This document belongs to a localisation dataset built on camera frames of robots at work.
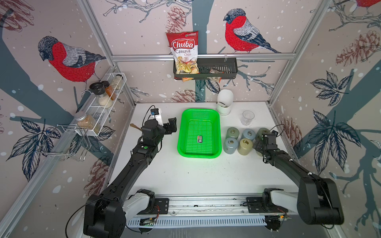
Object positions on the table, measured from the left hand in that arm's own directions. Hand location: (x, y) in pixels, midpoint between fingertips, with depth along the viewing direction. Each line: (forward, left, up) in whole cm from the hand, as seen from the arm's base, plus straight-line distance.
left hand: (171, 115), depth 79 cm
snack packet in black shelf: (+31, -26, +8) cm, 41 cm away
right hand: (-6, -56, -20) cm, 60 cm away
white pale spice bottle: (+19, +34, +8) cm, 40 cm away
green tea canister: (0, -37, -17) cm, 41 cm away
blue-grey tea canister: (-8, -35, -19) cm, 40 cm away
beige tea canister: (-9, -43, -18) cm, 48 cm away
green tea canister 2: (-1, -54, -19) cm, 57 cm away
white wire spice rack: (-16, +43, +1) cm, 46 cm away
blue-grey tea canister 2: (0, -47, -18) cm, 51 cm away
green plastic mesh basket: (+3, -16, -25) cm, 30 cm away
